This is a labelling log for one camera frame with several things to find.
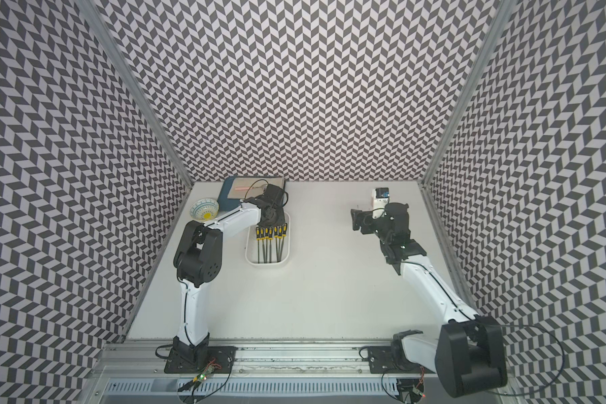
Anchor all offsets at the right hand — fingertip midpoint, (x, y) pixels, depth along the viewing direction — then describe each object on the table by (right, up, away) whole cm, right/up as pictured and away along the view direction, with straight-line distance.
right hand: (363, 213), depth 83 cm
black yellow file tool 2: (-31, -11, +16) cm, 36 cm away
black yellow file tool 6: (-39, -10, +16) cm, 44 cm away
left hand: (-32, -4, +18) cm, 37 cm away
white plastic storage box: (-34, -15, +13) cm, 40 cm away
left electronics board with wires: (-51, -49, -15) cm, 72 cm away
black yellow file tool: (-29, -8, +18) cm, 35 cm away
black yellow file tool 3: (-34, -10, +16) cm, 39 cm away
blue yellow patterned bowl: (-64, +1, +25) cm, 69 cm away
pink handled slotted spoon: (-50, +10, +30) cm, 59 cm away
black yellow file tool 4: (-36, -9, +17) cm, 40 cm away
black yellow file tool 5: (-37, -12, +16) cm, 42 cm away
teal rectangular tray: (-58, +3, +32) cm, 66 cm away
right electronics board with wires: (+10, -48, -15) cm, 51 cm away
